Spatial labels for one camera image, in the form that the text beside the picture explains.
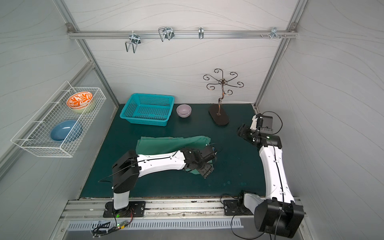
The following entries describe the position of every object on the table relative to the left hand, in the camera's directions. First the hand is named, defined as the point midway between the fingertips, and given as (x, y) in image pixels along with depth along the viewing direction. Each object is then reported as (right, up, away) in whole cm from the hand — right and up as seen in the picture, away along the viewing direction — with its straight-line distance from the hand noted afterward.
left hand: (207, 167), depth 81 cm
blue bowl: (-64, +22, -15) cm, 69 cm away
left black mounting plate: (-37, -19, -7) cm, 42 cm away
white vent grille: (-46, -24, -11) cm, 54 cm away
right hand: (+19, +21, -2) cm, 28 cm away
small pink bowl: (-15, +33, +31) cm, 48 cm away
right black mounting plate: (+14, -17, -8) cm, 24 cm away
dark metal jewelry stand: (+10, +32, +33) cm, 47 cm away
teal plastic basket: (-47, +34, +38) cm, 70 cm away
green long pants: (-37, +9, +16) cm, 42 cm away
